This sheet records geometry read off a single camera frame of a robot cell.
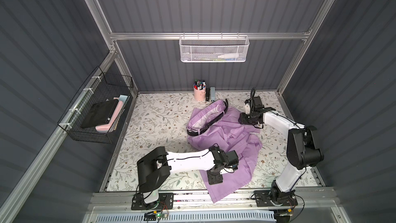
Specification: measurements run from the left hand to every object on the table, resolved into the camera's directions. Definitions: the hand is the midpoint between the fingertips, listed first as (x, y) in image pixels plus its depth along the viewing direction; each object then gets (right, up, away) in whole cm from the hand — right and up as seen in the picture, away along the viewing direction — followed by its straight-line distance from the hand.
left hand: (214, 176), depth 77 cm
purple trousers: (+19, +16, +12) cm, 28 cm away
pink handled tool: (-48, +26, -13) cm, 56 cm away
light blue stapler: (+2, +45, +36) cm, 58 cm away
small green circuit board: (-25, -14, -7) cm, 30 cm away
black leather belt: (-12, +19, +18) cm, 29 cm away
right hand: (+19, +27, +18) cm, 38 cm away
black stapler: (-2, +44, +38) cm, 58 cm away
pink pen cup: (-8, +44, +34) cm, 56 cm away
